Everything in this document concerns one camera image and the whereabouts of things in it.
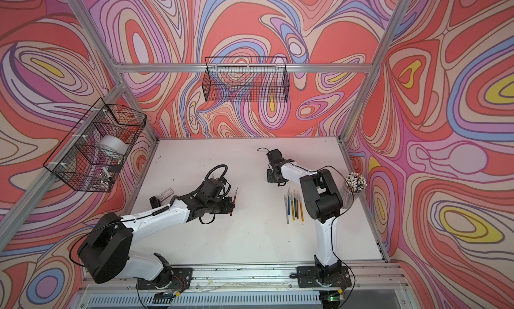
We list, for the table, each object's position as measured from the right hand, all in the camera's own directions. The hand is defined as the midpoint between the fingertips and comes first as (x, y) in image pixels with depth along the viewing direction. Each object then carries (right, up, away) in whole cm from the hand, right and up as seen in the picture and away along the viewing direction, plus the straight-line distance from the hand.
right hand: (276, 181), depth 102 cm
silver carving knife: (+4, -9, -9) cm, 13 cm away
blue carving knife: (+5, -9, -9) cm, 13 cm away
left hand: (-18, -9, -17) cm, 27 cm away
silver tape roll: (-65, +18, -27) cm, 72 cm away
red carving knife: (-20, -6, -14) cm, 25 cm away
